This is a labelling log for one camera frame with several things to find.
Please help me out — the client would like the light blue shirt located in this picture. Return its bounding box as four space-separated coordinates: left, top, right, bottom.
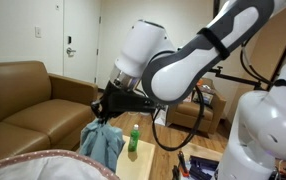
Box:
79 119 126 173

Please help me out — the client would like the white light switch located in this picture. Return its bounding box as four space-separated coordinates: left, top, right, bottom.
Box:
34 25 42 38

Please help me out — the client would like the black tool case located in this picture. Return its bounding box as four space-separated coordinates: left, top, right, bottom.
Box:
188 155 220 180

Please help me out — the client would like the orange handled tool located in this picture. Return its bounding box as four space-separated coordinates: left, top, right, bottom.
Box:
177 150 190 178

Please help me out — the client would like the silver door handle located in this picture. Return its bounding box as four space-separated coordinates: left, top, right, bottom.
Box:
66 47 77 57

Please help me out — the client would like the black velcro strap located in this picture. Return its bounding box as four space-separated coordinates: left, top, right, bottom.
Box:
197 27 231 61

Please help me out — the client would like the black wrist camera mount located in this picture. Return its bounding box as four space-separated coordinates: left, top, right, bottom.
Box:
116 91 158 115

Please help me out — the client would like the tan leather armchair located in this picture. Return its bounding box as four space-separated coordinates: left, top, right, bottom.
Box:
166 78 228 136

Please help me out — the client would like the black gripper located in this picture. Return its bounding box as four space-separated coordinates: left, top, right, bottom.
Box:
90 80 131 126

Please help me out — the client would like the white laundry hamper pink rim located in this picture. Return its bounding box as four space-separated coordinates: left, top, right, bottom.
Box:
0 149 121 180

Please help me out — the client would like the tan leather sofa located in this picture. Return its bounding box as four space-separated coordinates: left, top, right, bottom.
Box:
0 60 99 167

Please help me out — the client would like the clutter on armchair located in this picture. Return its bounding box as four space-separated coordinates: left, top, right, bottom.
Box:
192 79 216 106

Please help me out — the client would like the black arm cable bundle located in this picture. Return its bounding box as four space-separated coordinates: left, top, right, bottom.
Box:
150 84 206 152

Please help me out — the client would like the green plastic bottle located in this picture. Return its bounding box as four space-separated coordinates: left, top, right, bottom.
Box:
127 123 141 154

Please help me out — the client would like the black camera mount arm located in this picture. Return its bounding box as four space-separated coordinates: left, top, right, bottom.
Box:
208 65 271 91

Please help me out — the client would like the white door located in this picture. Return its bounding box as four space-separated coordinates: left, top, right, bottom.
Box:
62 0 102 84

